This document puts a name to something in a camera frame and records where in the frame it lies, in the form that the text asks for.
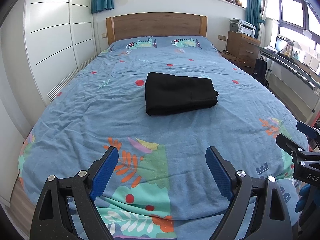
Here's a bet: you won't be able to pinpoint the black pants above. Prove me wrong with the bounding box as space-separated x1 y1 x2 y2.
145 72 219 116

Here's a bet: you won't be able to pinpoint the blue gloved right hand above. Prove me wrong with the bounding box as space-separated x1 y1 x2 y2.
295 184 310 213

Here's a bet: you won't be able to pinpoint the glass top desk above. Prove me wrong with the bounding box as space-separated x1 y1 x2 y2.
257 46 319 91

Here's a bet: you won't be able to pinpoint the black bag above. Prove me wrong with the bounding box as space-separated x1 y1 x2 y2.
252 55 269 89

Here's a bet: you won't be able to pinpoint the wooden nightstand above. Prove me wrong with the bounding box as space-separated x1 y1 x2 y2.
219 50 238 66

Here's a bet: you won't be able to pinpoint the white round lamp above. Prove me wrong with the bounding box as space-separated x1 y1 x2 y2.
303 29 312 39

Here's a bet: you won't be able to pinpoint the wooden dresser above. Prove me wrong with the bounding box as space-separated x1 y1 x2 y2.
226 31 260 75

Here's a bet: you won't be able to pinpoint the blue patterned bed sheet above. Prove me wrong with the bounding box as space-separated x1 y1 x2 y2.
18 36 308 239

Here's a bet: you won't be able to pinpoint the white printer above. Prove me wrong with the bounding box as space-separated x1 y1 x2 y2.
229 18 256 38

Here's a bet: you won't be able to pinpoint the teal right curtain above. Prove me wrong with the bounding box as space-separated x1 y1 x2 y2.
246 0 264 39

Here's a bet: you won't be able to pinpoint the wooden headboard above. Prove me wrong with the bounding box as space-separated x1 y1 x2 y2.
106 12 208 44

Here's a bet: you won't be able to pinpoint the white wardrobe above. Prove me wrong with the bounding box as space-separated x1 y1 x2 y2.
24 0 97 105

